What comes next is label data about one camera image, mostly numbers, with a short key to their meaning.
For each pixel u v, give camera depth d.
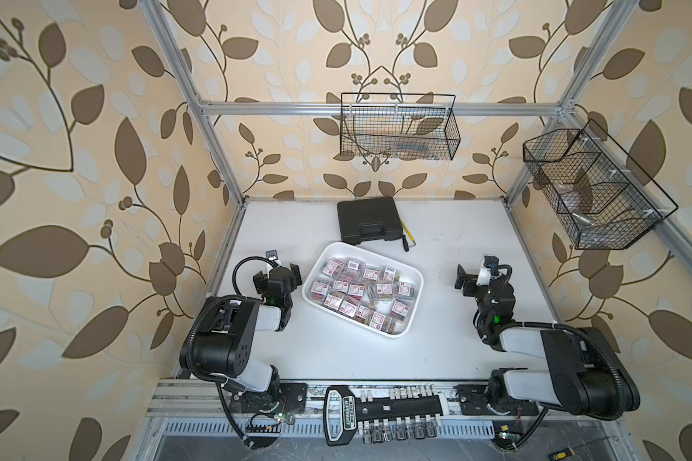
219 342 0.45
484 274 0.77
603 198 0.73
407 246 1.05
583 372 0.43
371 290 0.89
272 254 0.82
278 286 0.72
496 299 0.67
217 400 0.74
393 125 0.96
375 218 1.08
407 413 0.71
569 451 0.67
